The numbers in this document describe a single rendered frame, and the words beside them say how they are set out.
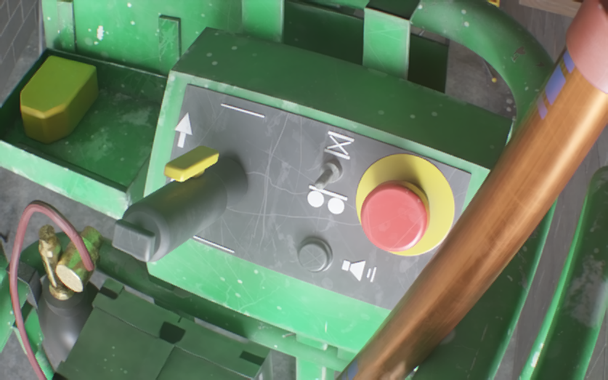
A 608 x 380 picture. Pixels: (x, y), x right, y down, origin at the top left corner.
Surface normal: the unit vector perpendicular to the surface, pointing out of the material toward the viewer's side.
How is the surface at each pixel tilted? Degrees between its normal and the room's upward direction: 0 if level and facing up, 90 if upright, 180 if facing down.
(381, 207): 58
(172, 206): 45
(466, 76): 0
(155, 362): 0
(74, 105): 90
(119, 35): 90
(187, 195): 41
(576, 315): 9
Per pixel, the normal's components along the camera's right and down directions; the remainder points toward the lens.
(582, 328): 0.15, -0.58
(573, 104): -0.56, 0.59
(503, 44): -0.63, -0.23
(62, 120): 0.42, 0.70
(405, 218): -0.32, 0.25
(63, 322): -0.07, 0.04
